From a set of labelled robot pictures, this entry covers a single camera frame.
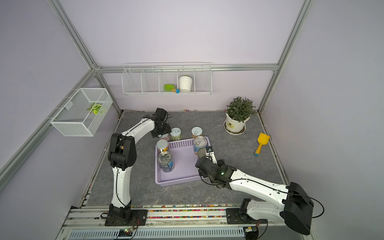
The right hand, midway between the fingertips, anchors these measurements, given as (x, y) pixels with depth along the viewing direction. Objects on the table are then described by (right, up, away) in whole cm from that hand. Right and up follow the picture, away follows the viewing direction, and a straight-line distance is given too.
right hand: (208, 163), depth 81 cm
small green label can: (-21, +15, +20) cm, 32 cm away
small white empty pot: (-13, +47, +11) cm, 50 cm away
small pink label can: (-26, +12, +20) cm, 35 cm away
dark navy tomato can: (-3, +5, +4) cm, 7 cm away
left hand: (-28, +16, +20) cm, 38 cm away
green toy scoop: (-25, +46, +18) cm, 55 cm away
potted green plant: (+21, +29, +15) cm, 39 cm away
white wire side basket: (-71, +28, +3) cm, 76 cm away
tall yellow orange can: (-26, +10, +4) cm, 28 cm away
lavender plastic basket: (-13, -7, +7) cm, 16 cm away
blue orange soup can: (-5, +11, +8) cm, 14 cm away
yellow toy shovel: (+40, +11, +21) cm, 46 cm away
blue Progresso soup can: (-24, +1, +1) cm, 24 cm away
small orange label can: (-7, +17, +20) cm, 27 cm away
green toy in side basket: (-62, +30, -1) cm, 69 cm away
